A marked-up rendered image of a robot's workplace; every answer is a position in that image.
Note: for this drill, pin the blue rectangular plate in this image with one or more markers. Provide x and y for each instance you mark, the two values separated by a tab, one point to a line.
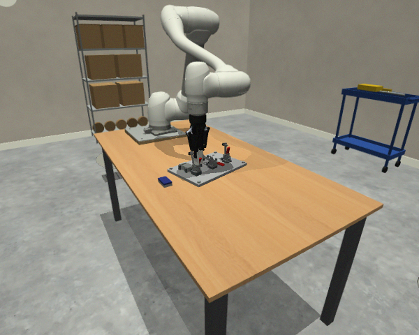
164	181

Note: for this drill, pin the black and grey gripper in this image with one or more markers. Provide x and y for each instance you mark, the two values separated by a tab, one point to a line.
197	136

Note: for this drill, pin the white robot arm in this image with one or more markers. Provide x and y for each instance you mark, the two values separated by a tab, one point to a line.
198	24

